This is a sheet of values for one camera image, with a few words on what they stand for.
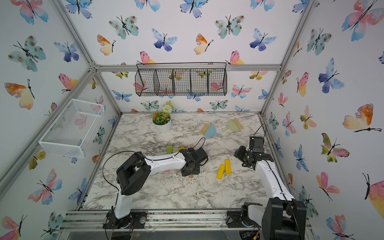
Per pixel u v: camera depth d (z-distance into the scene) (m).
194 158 0.69
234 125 1.14
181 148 1.01
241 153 0.76
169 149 0.99
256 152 0.65
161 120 0.96
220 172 0.89
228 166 0.91
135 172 0.53
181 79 0.98
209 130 1.10
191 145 1.02
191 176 0.88
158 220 0.76
